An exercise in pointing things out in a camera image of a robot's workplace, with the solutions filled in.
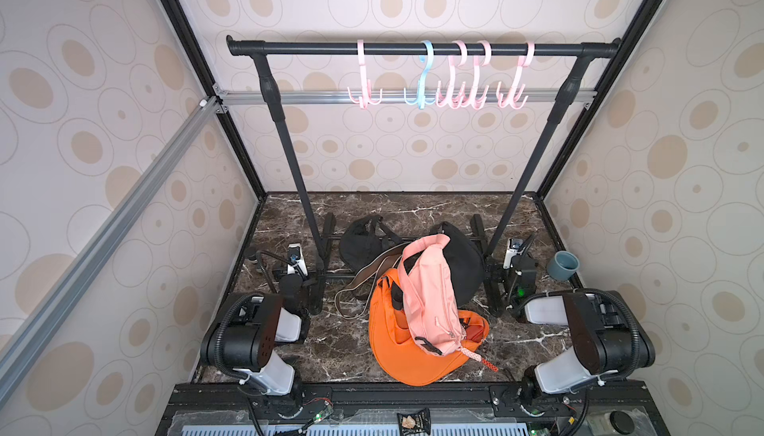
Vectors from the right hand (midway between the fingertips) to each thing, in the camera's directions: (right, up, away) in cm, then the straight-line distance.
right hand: (519, 258), depth 94 cm
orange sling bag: (-40, -19, -16) cm, 48 cm away
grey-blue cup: (+15, -2, +1) cm, 15 cm away
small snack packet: (-35, -36, -24) cm, 56 cm away
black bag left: (-50, +6, +8) cm, 51 cm away
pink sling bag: (-30, -9, -15) cm, 35 cm away
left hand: (-66, +3, -5) cm, 66 cm away
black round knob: (+8, -31, -31) cm, 45 cm away
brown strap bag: (-48, -2, -1) cm, 48 cm away
